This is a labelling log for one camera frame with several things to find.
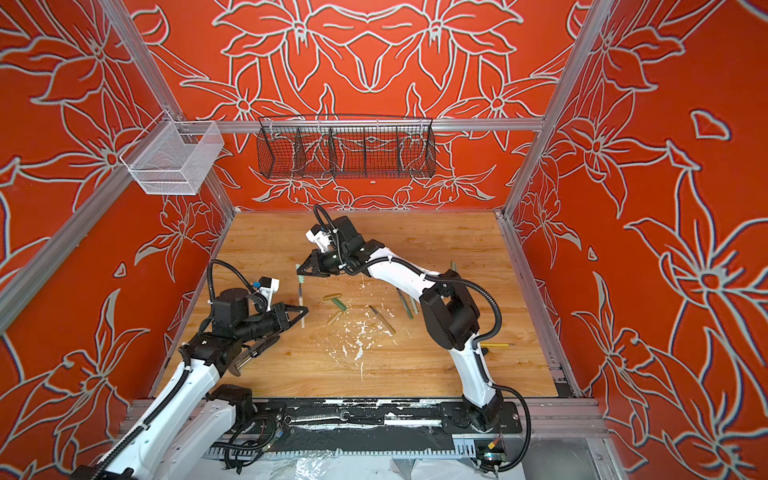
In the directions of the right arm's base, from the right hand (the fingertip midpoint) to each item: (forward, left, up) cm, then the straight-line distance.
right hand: (293, 272), depth 79 cm
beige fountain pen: (-7, -2, -4) cm, 9 cm away
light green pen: (-1, -34, -19) cm, 39 cm away
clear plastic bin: (+36, +41, +13) cm, 56 cm away
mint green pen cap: (0, -2, -1) cm, 2 cm away
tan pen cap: (+3, -7, -19) cm, 21 cm away
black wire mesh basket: (+45, -8, +10) cm, 47 cm away
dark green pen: (-1, -32, -19) cm, 37 cm away
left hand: (-9, -4, -4) cm, 11 cm away
